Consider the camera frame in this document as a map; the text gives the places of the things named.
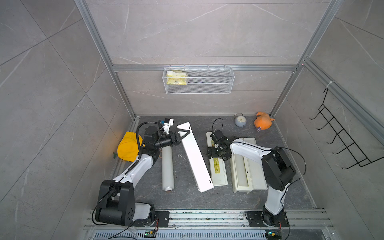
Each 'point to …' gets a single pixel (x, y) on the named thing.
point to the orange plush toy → (263, 121)
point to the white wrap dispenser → (218, 167)
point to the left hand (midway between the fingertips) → (188, 133)
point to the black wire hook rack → (360, 158)
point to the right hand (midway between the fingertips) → (214, 155)
